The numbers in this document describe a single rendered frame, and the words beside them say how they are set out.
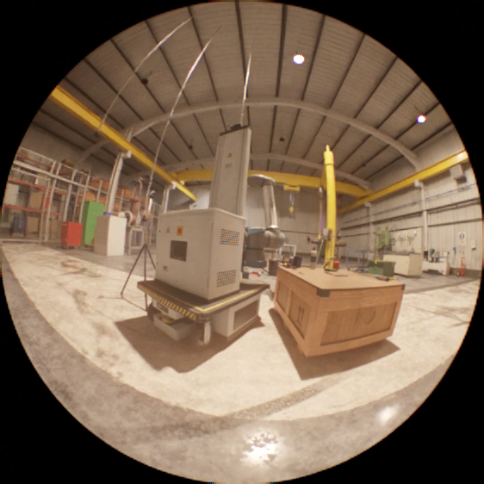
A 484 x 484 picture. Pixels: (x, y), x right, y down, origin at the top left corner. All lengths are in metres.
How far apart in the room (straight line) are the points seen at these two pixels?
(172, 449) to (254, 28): 8.69
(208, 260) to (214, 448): 0.85
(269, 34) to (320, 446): 8.79
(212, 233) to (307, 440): 1.03
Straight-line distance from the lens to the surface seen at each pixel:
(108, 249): 5.29
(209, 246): 0.89
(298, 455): 0.73
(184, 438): 0.72
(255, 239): 1.34
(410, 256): 6.63
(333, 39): 8.47
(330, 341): 1.11
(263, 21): 8.06
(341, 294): 0.98
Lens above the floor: 0.66
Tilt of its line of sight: 1 degrees up
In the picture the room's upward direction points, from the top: 5 degrees clockwise
